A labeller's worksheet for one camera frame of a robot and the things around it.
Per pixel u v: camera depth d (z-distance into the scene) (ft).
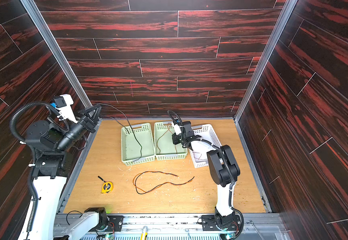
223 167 1.69
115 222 2.41
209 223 2.41
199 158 3.21
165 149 3.36
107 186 2.76
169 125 3.56
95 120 1.74
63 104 1.49
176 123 2.82
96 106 1.75
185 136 2.52
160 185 2.83
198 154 3.24
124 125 3.89
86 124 1.57
